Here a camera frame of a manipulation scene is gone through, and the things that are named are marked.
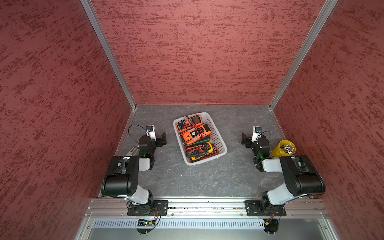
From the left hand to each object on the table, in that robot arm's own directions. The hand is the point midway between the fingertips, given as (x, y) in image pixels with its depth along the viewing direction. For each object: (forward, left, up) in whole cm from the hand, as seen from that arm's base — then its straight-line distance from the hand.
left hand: (158, 134), depth 94 cm
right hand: (+1, -59, 0) cm, 59 cm away
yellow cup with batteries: (-13, -73, +8) cm, 75 cm away
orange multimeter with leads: (-2, -28, +6) cm, 28 cm away
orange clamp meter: (+7, -20, +5) cm, 21 cm away
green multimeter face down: (-5, -29, +1) cm, 30 cm away
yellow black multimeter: (-11, -33, +1) cm, 35 cm away
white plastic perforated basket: (-6, -39, -3) cm, 40 cm away
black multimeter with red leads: (-13, -24, +3) cm, 28 cm away
